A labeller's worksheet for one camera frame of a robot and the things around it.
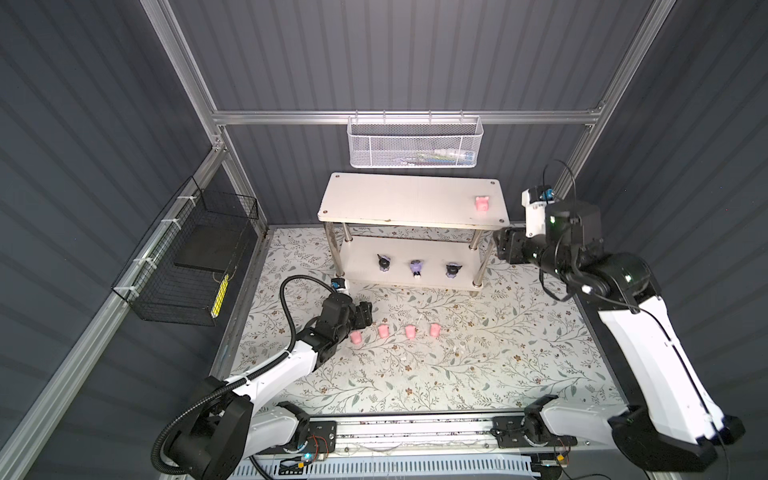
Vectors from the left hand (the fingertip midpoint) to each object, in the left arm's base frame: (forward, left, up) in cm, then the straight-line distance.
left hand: (361, 305), depth 87 cm
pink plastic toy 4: (-5, -22, -8) cm, 24 cm away
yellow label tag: (-7, +32, +17) cm, 37 cm away
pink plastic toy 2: (-5, -6, -8) cm, 11 cm away
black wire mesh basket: (+1, +43, +18) cm, 46 cm away
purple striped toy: (+12, -29, 0) cm, 32 cm away
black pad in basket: (+7, +37, +20) cm, 43 cm away
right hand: (-3, -34, +31) cm, 46 cm away
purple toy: (+14, -18, -1) cm, 23 cm away
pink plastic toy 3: (-5, -14, -9) cm, 18 cm away
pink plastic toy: (-6, +2, -8) cm, 10 cm away
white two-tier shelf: (+18, -16, +24) cm, 34 cm away
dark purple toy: (+15, -7, +1) cm, 17 cm away
